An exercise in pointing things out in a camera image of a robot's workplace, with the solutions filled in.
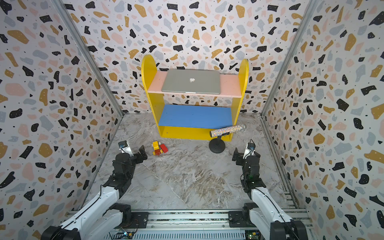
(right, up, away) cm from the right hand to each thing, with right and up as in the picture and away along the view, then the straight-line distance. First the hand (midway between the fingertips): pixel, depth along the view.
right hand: (245, 149), depth 85 cm
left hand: (-61, +1, -2) cm, 61 cm away
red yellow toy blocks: (-53, -1, +12) cm, 54 cm away
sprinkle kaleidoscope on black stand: (-14, 0, +18) cm, 23 cm away
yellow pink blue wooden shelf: (-30, +16, +12) cm, 36 cm away
